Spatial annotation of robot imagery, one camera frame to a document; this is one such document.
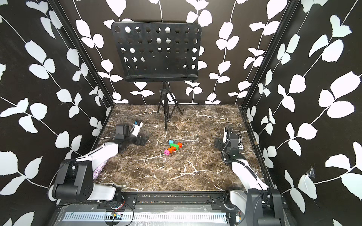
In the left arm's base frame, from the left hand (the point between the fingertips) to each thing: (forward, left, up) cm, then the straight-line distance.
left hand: (143, 133), depth 92 cm
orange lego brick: (-9, -18, -7) cm, 21 cm away
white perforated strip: (-45, -6, -8) cm, 46 cm away
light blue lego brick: (-3, -18, -6) cm, 19 cm away
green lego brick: (-6, -21, -6) cm, 23 cm away
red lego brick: (-6, -25, -7) cm, 26 cm away
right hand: (-5, -53, +2) cm, 53 cm away
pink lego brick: (-11, -16, -6) cm, 20 cm away
